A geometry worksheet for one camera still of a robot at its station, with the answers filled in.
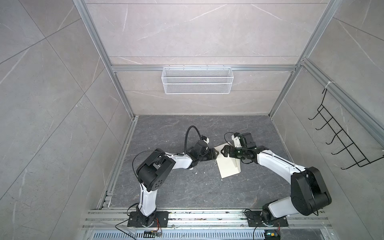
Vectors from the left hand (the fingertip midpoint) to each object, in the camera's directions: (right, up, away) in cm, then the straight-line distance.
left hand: (217, 151), depth 92 cm
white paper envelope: (+6, -9, 0) cm, 11 cm away
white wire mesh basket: (-14, +47, +8) cm, 50 cm away
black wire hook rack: (+52, +2, -34) cm, 62 cm away
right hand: (+6, +1, -2) cm, 6 cm away
